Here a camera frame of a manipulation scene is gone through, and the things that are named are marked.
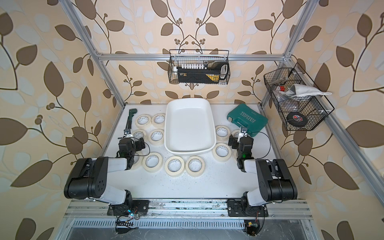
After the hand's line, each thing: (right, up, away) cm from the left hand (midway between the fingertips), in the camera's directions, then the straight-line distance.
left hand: (134, 137), depth 94 cm
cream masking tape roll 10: (+66, +2, +7) cm, 66 cm away
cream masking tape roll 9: (+58, -1, +4) cm, 58 cm away
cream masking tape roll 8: (+39, -16, -5) cm, 42 cm away
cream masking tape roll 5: (+5, -15, -7) cm, 18 cm away
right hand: (+67, +1, 0) cm, 67 cm away
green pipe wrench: (-11, +17, +22) cm, 30 cm away
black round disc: (+89, +12, -22) cm, 92 cm away
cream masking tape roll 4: (+13, -4, +3) cm, 14 cm away
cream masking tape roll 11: (+54, -13, -2) cm, 56 cm away
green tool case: (+75, +14, +14) cm, 78 cm away
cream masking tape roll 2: (+12, +8, +11) cm, 18 cm away
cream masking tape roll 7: (+26, -16, -5) cm, 31 cm away
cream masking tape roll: (+1, +7, +12) cm, 14 cm away
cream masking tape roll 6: (+15, -18, -7) cm, 24 cm away
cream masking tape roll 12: (+63, -9, -3) cm, 64 cm away
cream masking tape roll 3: (+1, +4, +9) cm, 9 cm away
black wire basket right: (+92, +19, -20) cm, 96 cm away
